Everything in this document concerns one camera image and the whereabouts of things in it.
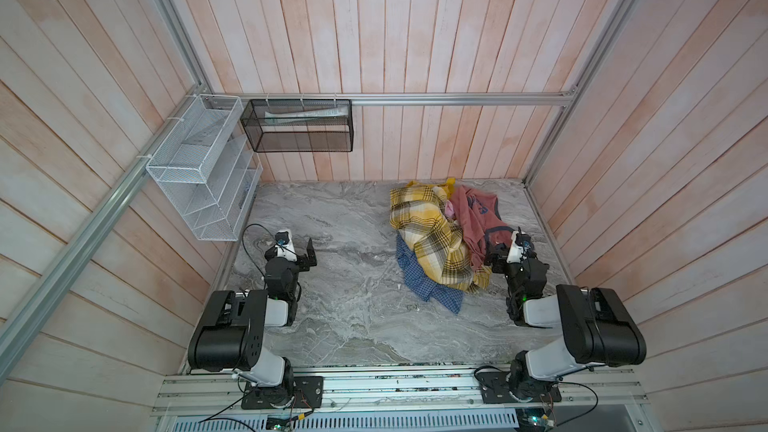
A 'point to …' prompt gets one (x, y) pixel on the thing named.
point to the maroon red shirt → (480, 221)
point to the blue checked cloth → (420, 282)
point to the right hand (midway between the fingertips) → (504, 241)
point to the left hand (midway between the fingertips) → (297, 244)
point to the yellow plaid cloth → (417, 212)
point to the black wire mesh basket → (299, 125)
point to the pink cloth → (449, 209)
